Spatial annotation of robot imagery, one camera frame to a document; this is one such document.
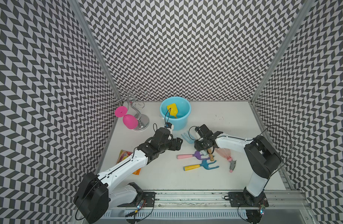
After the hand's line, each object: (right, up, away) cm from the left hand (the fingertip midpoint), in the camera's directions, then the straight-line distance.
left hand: (176, 141), depth 81 cm
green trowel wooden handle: (+22, -12, +5) cm, 26 cm away
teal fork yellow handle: (+18, -15, +4) cm, 23 cm away
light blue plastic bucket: (+5, +21, +16) cm, 27 cm away
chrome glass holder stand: (-25, +10, +24) cm, 36 cm away
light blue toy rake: (+7, +3, -3) cm, 8 cm away
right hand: (+14, -7, +11) cm, 20 cm away
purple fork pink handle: (+13, -11, +7) cm, 18 cm away
